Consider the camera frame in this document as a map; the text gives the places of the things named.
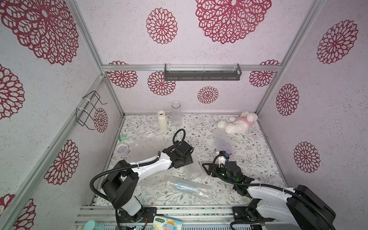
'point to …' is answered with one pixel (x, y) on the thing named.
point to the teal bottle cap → (91, 225)
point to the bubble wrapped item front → (196, 189)
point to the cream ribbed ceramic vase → (163, 125)
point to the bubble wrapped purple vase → (223, 142)
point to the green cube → (121, 137)
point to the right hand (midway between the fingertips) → (204, 164)
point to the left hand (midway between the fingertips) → (187, 161)
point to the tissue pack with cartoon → (163, 223)
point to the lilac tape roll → (123, 149)
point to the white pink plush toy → (238, 125)
